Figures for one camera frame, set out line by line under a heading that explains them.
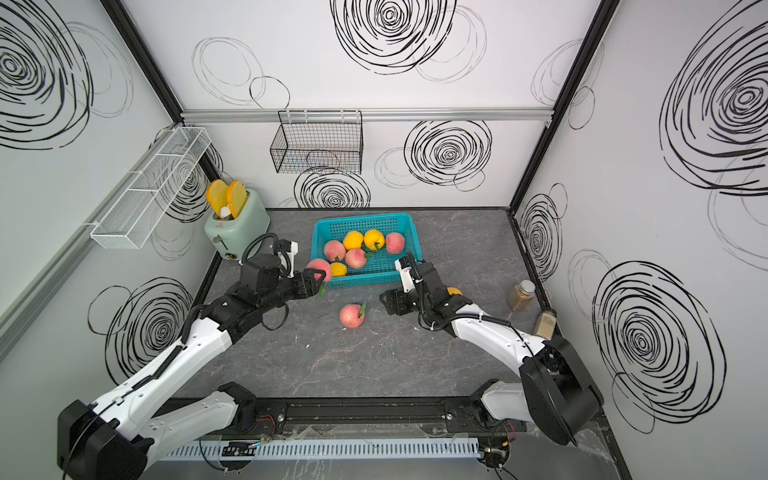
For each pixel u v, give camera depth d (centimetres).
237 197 97
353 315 86
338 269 94
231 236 95
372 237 105
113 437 37
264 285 59
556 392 41
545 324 86
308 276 69
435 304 65
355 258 99
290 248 70
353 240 104
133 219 72
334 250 99
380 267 102
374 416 75
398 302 74
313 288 69
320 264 77
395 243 102
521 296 87
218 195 95
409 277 75
